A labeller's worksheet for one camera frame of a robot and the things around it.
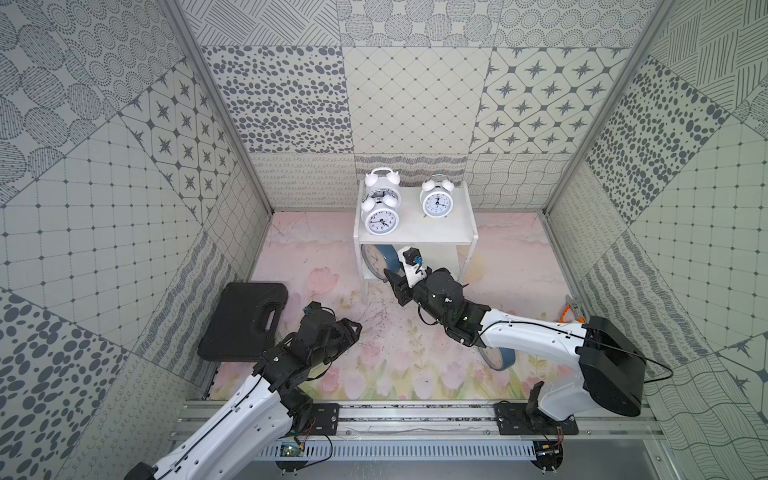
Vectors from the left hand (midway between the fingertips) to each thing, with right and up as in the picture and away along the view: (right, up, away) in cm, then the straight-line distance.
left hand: (364, 333), depth 76 cm
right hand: (+8, +17, +1) cm, 19 cm away
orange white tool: (+65, +3, +19) cm, 68 cm away
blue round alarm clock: (+4, +20, -3) cm, 21 cm away
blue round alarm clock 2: (+35, -6, -1) cm, 35 cm away
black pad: (-36, +1, +9) cm, 37 cm away
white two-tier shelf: (+20, +24, -7) cm, 32 cm away
